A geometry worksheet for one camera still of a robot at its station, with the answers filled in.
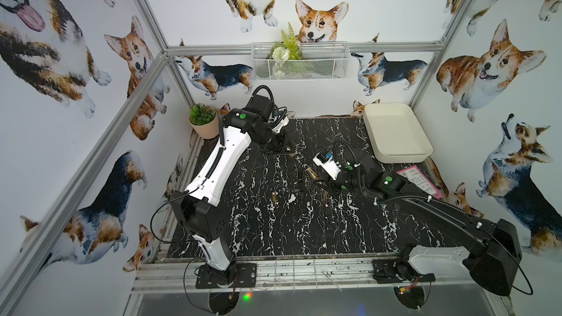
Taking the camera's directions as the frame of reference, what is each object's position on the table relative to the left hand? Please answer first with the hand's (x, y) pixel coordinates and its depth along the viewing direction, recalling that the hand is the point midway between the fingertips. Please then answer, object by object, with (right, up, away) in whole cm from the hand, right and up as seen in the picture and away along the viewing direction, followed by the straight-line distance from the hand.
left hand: (296, 147), depth 74 cm
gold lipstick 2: (-9, -21, +16) cm, 28 cm away
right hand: (+6, -10, -1) cm, 12 cm away
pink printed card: (+53, -14, +24) cm, 60 cm away
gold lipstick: (+5, -8, -2) cm, 10 cm away
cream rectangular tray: (+50, +6, +37) cm, 63 cm away
